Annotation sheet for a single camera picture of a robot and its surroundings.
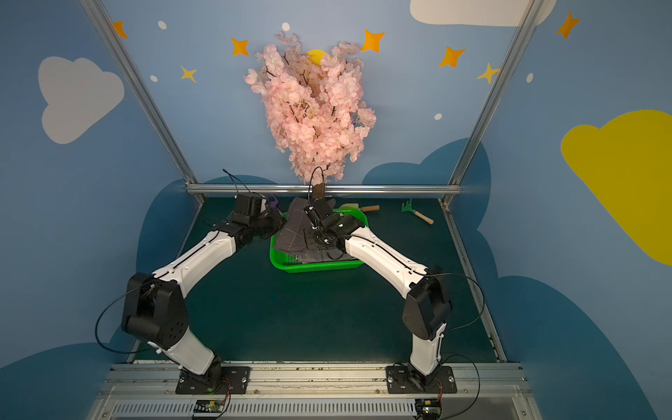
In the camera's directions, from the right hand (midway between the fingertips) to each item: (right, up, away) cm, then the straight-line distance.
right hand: (316, 233), depth 84 cm
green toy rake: (+40, +10, +35) cm, 54 cm away
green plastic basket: (-10, -11, +7) cm, 16 cm away
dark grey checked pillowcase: (-7, 0, +4) cm, 8 cm away
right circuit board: (+33, -49, -11) cm, 60 cm away
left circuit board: (-29, -48, -12) cm, 57 cm away
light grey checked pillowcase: (-1, -9, +11) cm, 14 cm away
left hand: (-10, +6, +4) cm, 13 cm away
